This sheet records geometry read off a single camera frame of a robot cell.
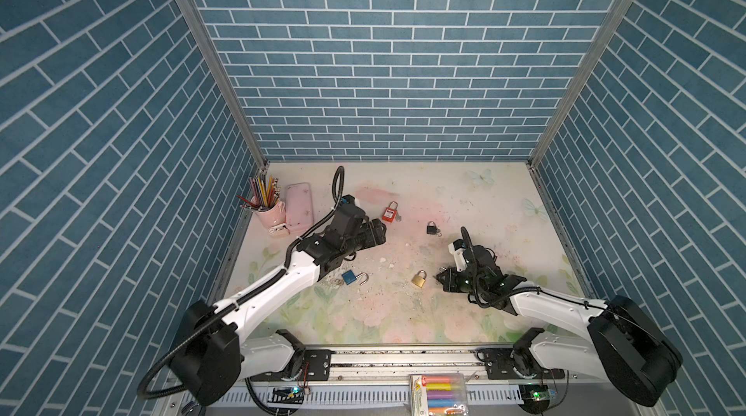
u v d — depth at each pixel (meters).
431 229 1.01
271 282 0.47
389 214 1.02
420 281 0.89
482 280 0.68
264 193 0.96
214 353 0.39
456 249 0.82
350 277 0.89
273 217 0.98
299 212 1.01
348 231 0.62
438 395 0.68
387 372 0.74
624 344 0.42
